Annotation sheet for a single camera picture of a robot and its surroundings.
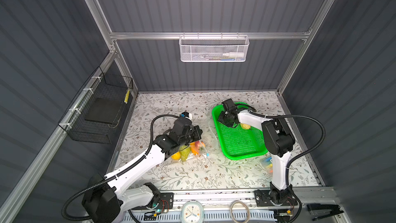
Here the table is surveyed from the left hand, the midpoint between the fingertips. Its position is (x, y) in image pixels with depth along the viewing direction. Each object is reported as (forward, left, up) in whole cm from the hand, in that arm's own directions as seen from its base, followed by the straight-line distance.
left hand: (204, 131), depth 77 cm
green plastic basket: (+2, -20, -19) cm, 28 cm away
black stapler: (-35, -50, -17) cm, 64 cm away
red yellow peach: (-2, +2, -10) cm, 11 cm away
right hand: (+17, -13, -16) cm, 27 cm away
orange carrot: (-1, +7, -14) cm, 16 cm away
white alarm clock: (-32, +7, -17) cm, 37 cm away
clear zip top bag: (-1, +1, -19) cm, 19 cm away
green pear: (-5, +11, -15) cm, 19 cm away
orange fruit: (-6, +16, -16) cm, 23 cm away
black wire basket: (+10, +52, +9) cm, 53 cm away
